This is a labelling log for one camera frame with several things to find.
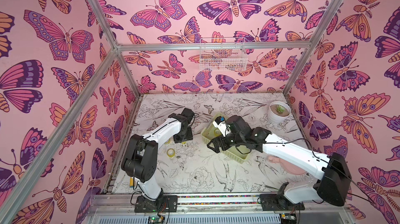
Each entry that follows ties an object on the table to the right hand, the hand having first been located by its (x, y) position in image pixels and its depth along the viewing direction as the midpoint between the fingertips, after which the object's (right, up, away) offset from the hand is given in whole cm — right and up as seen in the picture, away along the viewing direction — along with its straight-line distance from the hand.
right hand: (211, 144), depth 75 cm
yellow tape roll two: (-25, -3, +19) cm, 31 cm away
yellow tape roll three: (-23, -8, +15) cm, 29 cm away
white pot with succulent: (+43, +15, +22) cm, 51 cm away
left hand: (-13, 0, +16) cm, 21 cm away
